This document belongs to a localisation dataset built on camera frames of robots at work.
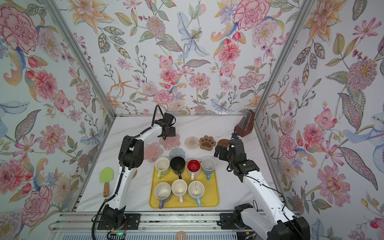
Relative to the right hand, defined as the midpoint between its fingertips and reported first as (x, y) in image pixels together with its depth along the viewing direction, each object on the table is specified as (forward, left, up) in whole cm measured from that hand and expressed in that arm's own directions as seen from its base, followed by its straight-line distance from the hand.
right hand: (223, 148), depth 83 cm
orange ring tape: (-39, +20, -16) cm, 46 cm away
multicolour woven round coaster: (+14, +18, -15) cm, 27 cm away
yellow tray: (-21, +6, -17) cm, 28 cm away
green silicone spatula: (-11, +69, -16) cm, 72 cm away
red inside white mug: (-5, +16, -13) cm, 21 cm away
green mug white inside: (-6, +35, -10) cm, 37 cm away
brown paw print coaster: (+14, +8, -16) cm, 22 cm away
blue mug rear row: (-5, +8, -13) cm, 16 cm away
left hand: (+22, +34, -15) cm, 43 cm away
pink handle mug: (-18, +24, -14) cm, 33 cm away
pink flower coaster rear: (+14, +33, -15) cm, 39 cm away
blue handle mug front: (-18, +14, -15) cm, 28 cm away
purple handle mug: (-20, +33, -15) cm, 41 cm away
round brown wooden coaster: (+15, -5, -16) cm, 22 cm away
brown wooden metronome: (+24, -19, -7) cm, 31 cm away
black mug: (-6, +26, -11) cm, 28 cm away
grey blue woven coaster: (+6, +28, -16) cm, 33 cm away
